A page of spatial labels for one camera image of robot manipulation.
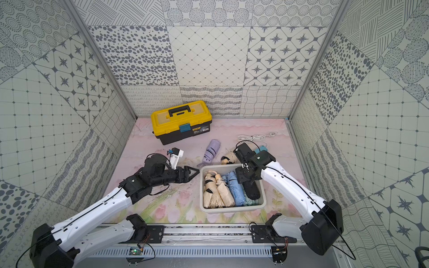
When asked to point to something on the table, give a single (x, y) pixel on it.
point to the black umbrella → (252, 190)
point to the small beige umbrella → (226, 196)
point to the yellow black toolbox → (180, 121)
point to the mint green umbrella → (250, 202)
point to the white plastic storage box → (225, 209)
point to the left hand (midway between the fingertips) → (195, 168)
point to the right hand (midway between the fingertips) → (248, 178)
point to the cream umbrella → (229, 158)
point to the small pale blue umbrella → (236, 188)
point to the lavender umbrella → (210, 153)
